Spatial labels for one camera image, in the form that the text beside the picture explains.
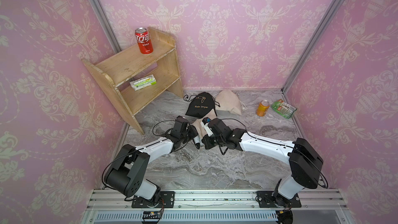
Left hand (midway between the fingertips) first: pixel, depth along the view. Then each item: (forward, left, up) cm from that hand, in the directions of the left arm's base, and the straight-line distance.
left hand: (198, 131), depth 90 cm
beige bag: (0, 0, +7) cm, 7 cm away
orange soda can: (+17, -41, +2) cm, 44 cm away
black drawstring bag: (+20, -1, 0) cm, 20 cm away
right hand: (-8, -2, +4) cm, 9 cm away
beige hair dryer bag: (+28, -20, -4) cm, 35 cm away
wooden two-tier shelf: (+21, +38, +20) cm, 48 cm away
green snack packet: (+22, -59, -5) cm, 63 cm away
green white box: (+22, +33, +18) cm, 44 cm away
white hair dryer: (-7, 0, +1) cm, 7 cm away
